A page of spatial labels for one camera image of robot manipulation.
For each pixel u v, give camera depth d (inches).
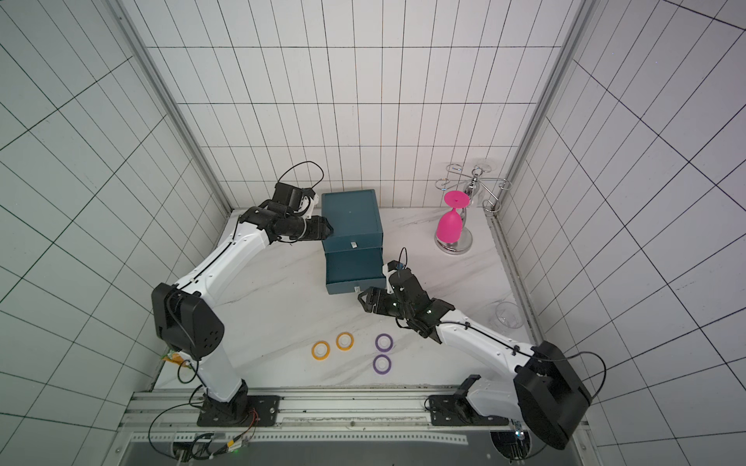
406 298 24.2
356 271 33.5
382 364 31.8
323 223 30.0
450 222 35.3
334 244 33.6
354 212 35.5
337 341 33.3
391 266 29.9
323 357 32.1
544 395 15.9
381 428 28.2
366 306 29.0
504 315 34.8
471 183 34.8
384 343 33.0
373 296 28.4
